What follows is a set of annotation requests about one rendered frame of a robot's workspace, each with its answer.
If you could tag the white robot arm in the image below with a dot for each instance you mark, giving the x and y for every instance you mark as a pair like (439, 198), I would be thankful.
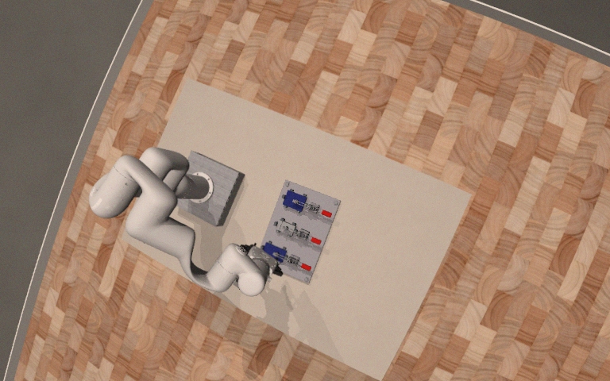
(149, 220)

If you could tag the grey toggle clamp with red handle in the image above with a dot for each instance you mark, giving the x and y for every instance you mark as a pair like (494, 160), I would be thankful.
(301, 234)

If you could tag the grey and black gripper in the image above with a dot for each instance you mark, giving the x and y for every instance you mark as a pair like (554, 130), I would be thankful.
(255, 252)

